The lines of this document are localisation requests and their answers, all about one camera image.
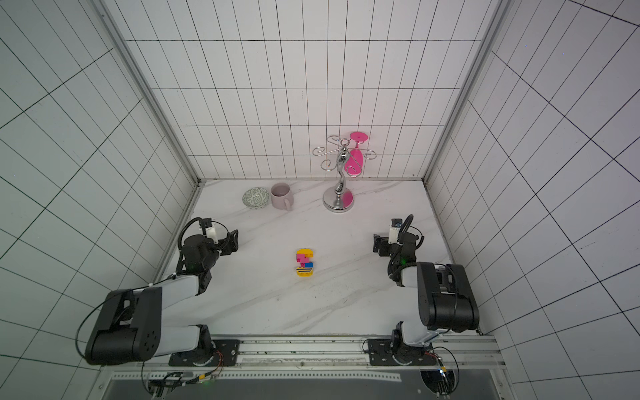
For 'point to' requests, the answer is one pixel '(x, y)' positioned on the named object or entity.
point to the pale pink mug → (281, 196)
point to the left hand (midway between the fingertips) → (227, 234)
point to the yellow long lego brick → (304, 272)
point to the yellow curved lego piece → (307, 252)
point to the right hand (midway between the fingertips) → (389, 231)
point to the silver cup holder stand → (341, 200)
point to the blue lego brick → (310, 264)
